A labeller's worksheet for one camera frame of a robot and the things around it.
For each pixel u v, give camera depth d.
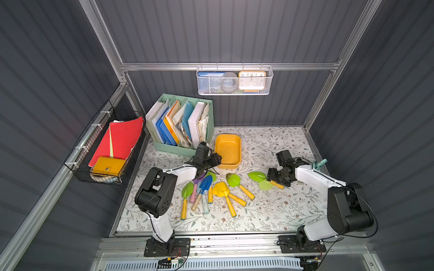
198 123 0.89
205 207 0.84
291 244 0.73
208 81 0.84
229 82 0.89
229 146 1.12
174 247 0.72
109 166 0.64
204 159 0.78
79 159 0.61
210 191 0.89
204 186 0.90
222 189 0.88
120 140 0.74
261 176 0.94
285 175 0.69
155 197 0.50
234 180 0.92
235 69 0.89
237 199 0.87
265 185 0.90
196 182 0.92
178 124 0.93
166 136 0.98
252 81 0.89
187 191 0.89
